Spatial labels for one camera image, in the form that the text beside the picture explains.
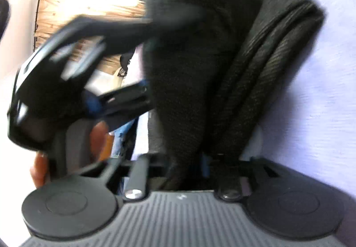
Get person's hand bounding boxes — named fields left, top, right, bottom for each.
left=29, top=121, right=113, bottom=189

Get purple floral bed sheet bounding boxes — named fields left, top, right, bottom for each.
left=239, top=0, right=356, bottom=198

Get dark grey tweed pants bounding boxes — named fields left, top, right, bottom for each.
left=141, top=0, right=326, bottom=192

